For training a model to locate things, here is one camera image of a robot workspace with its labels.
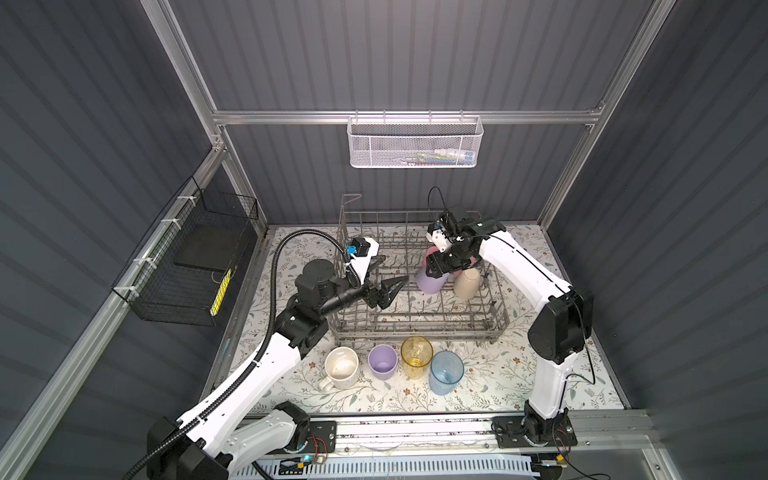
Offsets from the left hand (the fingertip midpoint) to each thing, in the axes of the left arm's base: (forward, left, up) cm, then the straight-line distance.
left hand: (396, 267), depth 67 cm
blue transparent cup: (-15, -13, -26) cm, 32 cm away
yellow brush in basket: (-1, +41, -6) cm, 42 cm away
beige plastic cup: (+9, -22, -21) cm, 32 cm away
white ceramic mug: (-11, +16, -33) cm, 38 cm away
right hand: (+11, -14, -17) cm, 25 cm away
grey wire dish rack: (+7, -22, -32) cm, 40 cm away
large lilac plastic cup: (+8, -11, -20) cm, 24 cm away
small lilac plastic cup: (-9, +4, -32) cm, 33 cm away
